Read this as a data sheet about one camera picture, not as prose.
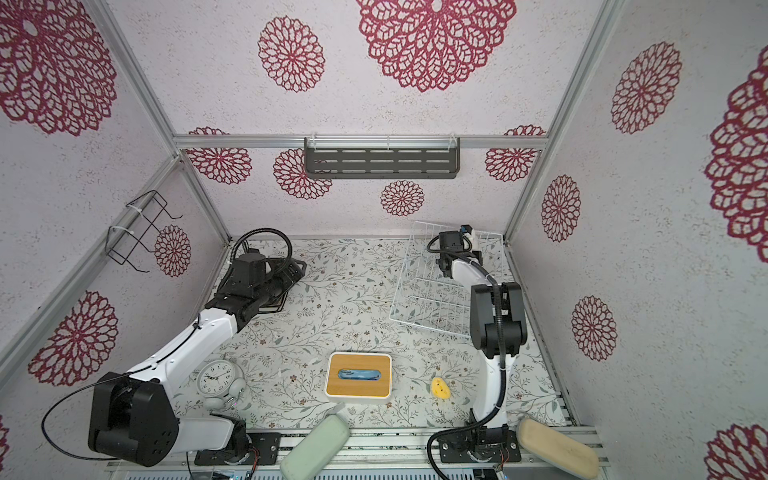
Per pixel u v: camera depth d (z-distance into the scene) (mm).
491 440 647
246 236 633
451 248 815
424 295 1029
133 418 404
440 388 814
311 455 706
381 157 926
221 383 805
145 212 796
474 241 902
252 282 638
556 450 711
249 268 622
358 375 838
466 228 907
